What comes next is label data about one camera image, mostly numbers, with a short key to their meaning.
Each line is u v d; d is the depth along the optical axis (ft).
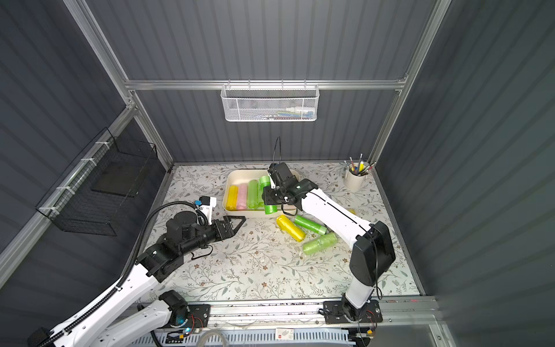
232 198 3.35
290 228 3.02
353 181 3.46
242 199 3.33
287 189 2.02
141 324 1.80
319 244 2.82
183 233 1.73
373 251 1.44
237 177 3.67
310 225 3.07
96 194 2.37
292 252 2.91
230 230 2.03
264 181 2.65
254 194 3.35
